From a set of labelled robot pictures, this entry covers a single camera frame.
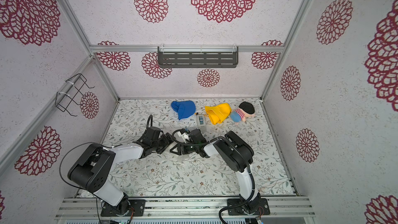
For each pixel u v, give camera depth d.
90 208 0.75
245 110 1.04
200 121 1.03
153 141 0.74
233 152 0.52
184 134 0.88
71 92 0.78
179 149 0.83
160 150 0.82
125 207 0.66
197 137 0.78
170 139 0.85
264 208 0.73
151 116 0.80
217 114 1.00
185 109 1.10
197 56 0.95
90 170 0.46
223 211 0.66
